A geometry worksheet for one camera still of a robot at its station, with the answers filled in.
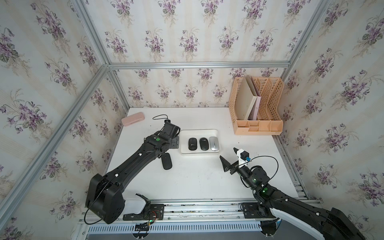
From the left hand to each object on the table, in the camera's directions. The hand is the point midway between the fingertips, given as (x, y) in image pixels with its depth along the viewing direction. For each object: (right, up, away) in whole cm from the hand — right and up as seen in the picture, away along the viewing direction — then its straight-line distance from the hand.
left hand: (172, 141), depth 83 cm
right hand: (+31, -6, -6) cm, 32 cm away
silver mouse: (+26, -4, +12) cm, 29 cm away
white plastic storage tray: (+7, +2, +20) cm, 21 cm away
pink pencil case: (-34, +13, +28) cm, 46 cm away
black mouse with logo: (+12, -4, +12) cm, 17 cm away
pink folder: (+53, +17, +12) cm, 57 cm away
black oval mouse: (+19, -4, +14) cm, 24 cm away
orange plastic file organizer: (+64, +11, +18) cm, 68 cm away
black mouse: (-4, -13, +6) cm, 15 cm away
